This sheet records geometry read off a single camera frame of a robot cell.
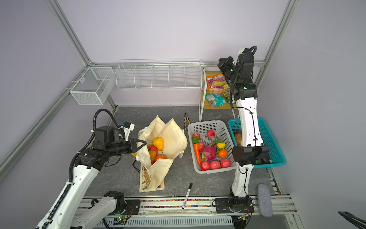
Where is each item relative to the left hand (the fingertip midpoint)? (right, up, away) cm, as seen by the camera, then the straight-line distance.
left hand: (145, 145), depth 70 cm
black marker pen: (+21, -29, +7) cm, 36 cm away
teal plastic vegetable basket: (+75, -11, +15) cm, 77 cm away
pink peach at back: (+37, +3, +28) cm, 46 cm away
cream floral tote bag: (+6, -2, +22) cm, 23 cm away
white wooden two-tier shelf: (+32, +23, +25) cm, 47 cm away
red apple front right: (+43, -13, +13) cm, 47 cm away
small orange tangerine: (+43, -8, +17) cm, 47 cm away
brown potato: (+55, 0, +26) cm, 61 cm away
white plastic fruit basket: (+44, +3, +30) cm, 53 cm away
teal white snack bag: (+40, +27, +29) cm, 56 cm away
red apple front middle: (+37, -14, +13) cm, 42 cm away
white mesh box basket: (-45, +36, +29) cm, 64 cm away
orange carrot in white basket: (+27, -8, +17) cm, 33 cm away
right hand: (+36, +42, -2) cm, 56 cm away
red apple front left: (+31, -14, +13) cm, 37 cm away
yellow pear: (+3, -2, +19) cm, 19 cm away
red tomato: (0, -5, +17) cm, 18 cm away
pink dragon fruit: (+34, -7, +15) cm, 37 cm away
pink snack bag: (+38, +33, +13) cm, 53 cm away
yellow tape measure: (-2, -2, -9) cm, 9 cm away
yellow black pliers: (+19, +13, +42) cm, 48 cm away
